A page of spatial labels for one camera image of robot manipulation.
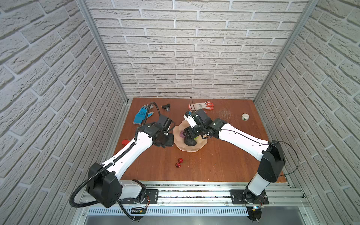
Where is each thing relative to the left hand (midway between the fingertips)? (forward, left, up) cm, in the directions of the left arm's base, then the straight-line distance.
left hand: (172, 140), depth 80 cm
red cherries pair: (-10, -3, -13) cm, 17 cm away
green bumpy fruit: (-3, -13, +8) cm, 16 cm away
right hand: (+5, -10, +2) cm, 12 cm away
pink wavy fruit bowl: (+7, -3, -11) cm, 13 cm away
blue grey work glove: (+30, +27, -14) cm, 43 cm away
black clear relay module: (+38, +7, -12) cm, 40 cm away
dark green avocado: (+3, -11, -8) cm, 14 cm away
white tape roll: (+27, -55, -10) cm, 62 cm away
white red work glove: (+39, -27, -11) cm, 49 cm away
